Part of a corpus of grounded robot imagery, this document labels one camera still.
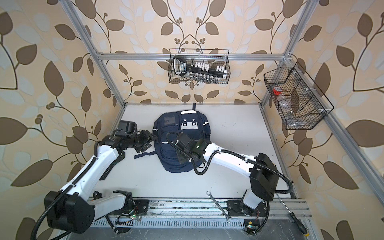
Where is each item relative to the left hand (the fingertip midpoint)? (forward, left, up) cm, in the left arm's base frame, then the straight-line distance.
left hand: (156, 138), depth 79 cm
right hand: (-7, -14, -6) cm, 17 cm away
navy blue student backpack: (+19, -18, -10) cm, 28 cm away
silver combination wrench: (-33, -38, -19) cm, 53 cm away
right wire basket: (+13, -73, +16) cm, 76 cm away
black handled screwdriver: (-36, -72, -16) cm, 82 cm away
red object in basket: (+22, -65, +14) cm, 70 cm away
